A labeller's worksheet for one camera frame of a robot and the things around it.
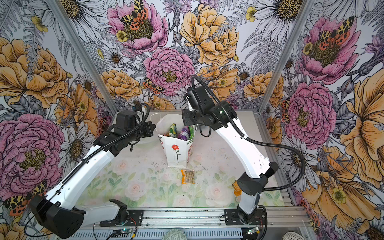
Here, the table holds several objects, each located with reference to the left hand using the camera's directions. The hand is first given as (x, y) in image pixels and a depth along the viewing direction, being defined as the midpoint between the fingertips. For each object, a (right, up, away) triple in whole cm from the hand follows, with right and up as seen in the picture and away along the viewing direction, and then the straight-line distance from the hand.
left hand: (154, 130), depth 76 cm
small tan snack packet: (+16, -26, +9) cm, 32 cm away
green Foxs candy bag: (+7, -1, +14) cm, 15 cm away
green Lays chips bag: (+18, -1, +8) cm, 20 cm away
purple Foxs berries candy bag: (+15, -2, +5) cm, 16 cm away
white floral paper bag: (+11, -11, +4) cm, 16 cm away
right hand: (+18, +5, -8) cm, 20 cm away
